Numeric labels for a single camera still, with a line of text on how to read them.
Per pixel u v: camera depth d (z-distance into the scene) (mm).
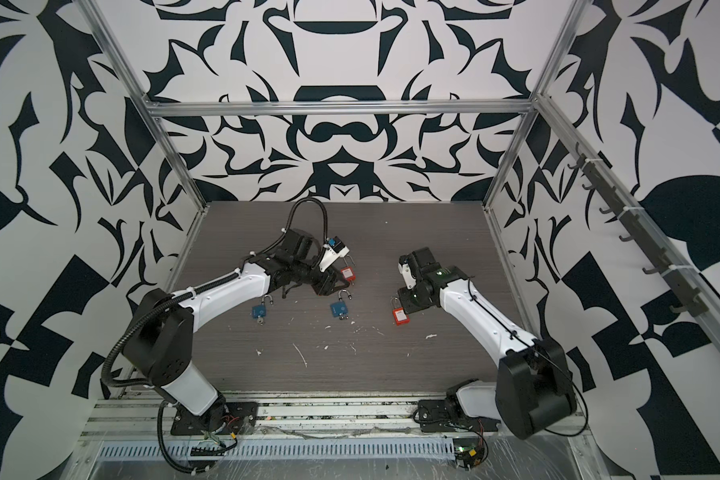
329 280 745
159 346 449
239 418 729
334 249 758
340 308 933
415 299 723
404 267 788
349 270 995
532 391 411
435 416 744
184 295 484
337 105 944
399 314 899
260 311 911
